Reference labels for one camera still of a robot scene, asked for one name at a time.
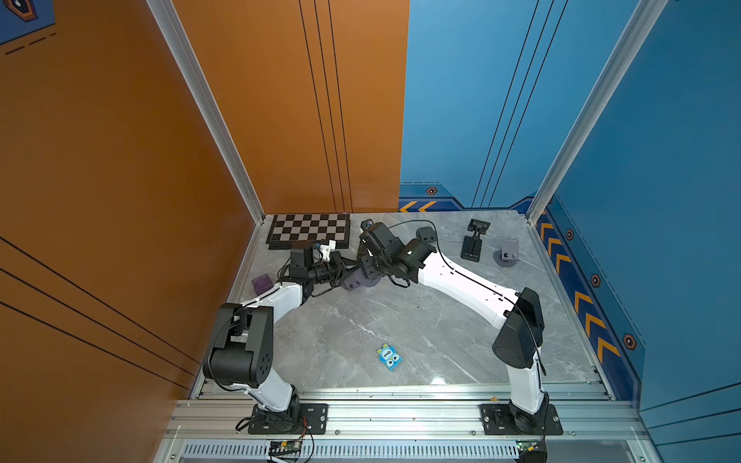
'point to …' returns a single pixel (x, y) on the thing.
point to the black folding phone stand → (471, 249)
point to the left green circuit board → (287, 445)
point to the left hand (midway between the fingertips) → (360, 260)
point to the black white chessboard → (319, 228)
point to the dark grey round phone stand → (425, 235)
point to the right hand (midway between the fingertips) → (369, 260)
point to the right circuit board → (526, 445)
